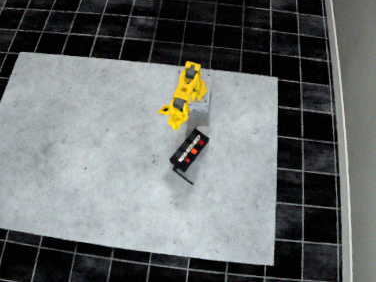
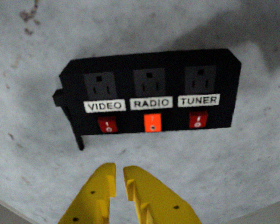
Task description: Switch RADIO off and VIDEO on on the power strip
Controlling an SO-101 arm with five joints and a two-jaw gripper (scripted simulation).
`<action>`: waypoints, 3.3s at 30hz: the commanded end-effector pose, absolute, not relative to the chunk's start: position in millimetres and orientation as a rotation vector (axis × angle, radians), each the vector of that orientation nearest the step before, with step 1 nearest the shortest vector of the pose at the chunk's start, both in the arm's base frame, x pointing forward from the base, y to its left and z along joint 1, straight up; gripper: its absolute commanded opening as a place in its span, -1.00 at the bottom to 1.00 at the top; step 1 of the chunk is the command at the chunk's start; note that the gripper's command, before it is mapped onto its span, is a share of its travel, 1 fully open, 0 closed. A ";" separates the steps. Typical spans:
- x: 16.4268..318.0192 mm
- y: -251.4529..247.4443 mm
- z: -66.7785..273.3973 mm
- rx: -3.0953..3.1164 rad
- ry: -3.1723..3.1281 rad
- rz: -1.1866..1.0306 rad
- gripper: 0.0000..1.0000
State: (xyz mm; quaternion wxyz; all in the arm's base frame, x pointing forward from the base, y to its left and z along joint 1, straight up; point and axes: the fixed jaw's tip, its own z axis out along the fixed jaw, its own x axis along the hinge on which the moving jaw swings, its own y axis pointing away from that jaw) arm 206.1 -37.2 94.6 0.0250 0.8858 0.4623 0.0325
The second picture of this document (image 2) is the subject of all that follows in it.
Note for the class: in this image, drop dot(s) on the black power strip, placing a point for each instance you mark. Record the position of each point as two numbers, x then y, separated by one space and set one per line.
149 92

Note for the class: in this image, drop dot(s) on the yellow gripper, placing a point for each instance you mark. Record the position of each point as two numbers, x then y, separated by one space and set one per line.
155 202

